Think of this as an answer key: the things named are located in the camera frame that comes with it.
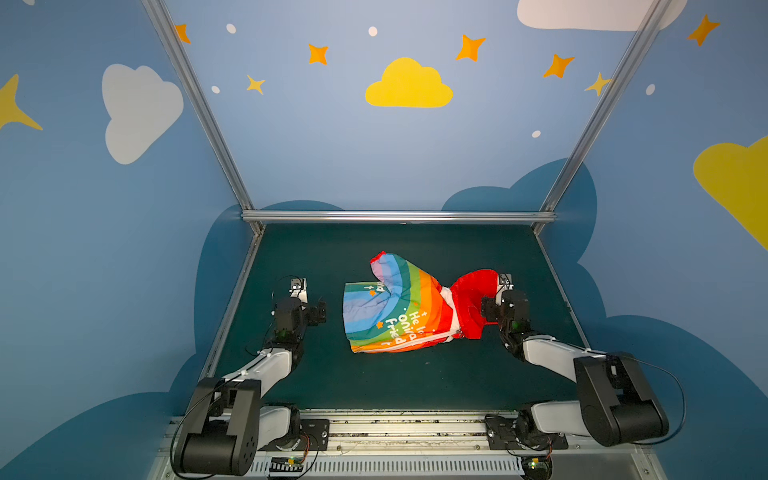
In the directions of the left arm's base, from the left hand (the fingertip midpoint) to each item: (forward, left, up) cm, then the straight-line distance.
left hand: (304, 297), depth 90 cm
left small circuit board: (-41, -1, -11) cm, 43 cm away
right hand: (+3, -63, 0) cm, 63 cm away
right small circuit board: (-41, -64, -12) cm, 77 cm away
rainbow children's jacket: (-1, -32, -5) cm, 33 cm away
